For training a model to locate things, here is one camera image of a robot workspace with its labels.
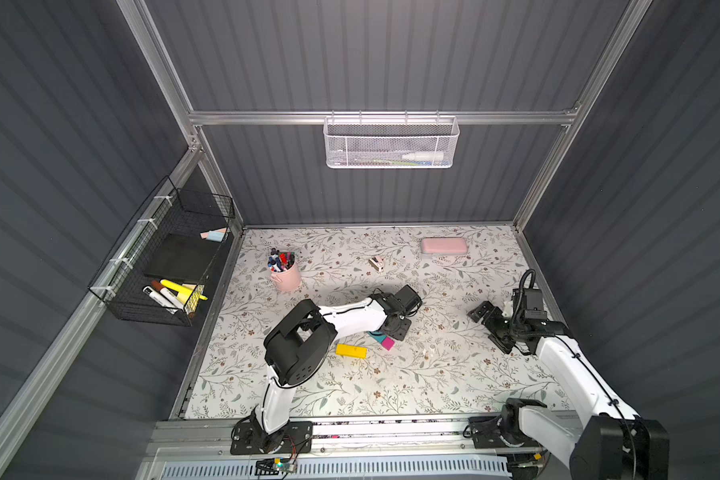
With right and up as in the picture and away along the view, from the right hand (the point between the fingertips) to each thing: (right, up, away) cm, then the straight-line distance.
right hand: (480, 323), depth 85 cm
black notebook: (-79, +19, -11) cm, 82 cm away
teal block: (-30, -3, -4) cm, 30 cm away
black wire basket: (-85, +15, -23) cm, 89 cm away
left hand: (-22, -4, +7) cm, 24 cm away
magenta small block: (-26, -7, +4) cm, 27 cm away
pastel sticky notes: (-74, +25, -4) cm, 78 cm away
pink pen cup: (-59, +15, +9) cm, 61 cm away
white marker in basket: (-79, +10, -18) cm, 82 cm away
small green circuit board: (-52, -30, -14) cm, 62 cm away
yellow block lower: (-37, -9, +2) cm, 38 cm away
